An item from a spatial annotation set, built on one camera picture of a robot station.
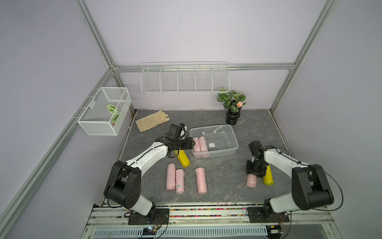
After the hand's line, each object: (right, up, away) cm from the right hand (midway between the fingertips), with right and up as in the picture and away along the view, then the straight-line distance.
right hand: (250, 172), depth 88 cm
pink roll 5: (-1, -2, -7) cm, 7 cm away
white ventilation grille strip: (-61, -23, -17) cm, 67 cm away
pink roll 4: (-28, +14, +6) cm, 32 cm away
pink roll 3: (-32, +14, +8) cm, 36 cm away
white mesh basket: (-84, +36, -5) cm, 91 cm away
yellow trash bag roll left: (-40, +8, +3) cm, 41 cm away
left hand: (-35, +17, -1) cm, 39 cm away
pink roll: (-47, -3, -5) cm, 47 cm away
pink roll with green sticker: (-42, -3, -5) cm, 42 cm away
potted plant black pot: (-9, +43, +6) cm, 44 cm away
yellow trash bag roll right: (+9, -2, -5) cm, 10 cm away
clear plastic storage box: (-20, +17, +15) cm, 30 cm away
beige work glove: (-67, +32, +28) cm, 79 cm away
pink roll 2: (-29, -3, -6) cm, 30 cm away
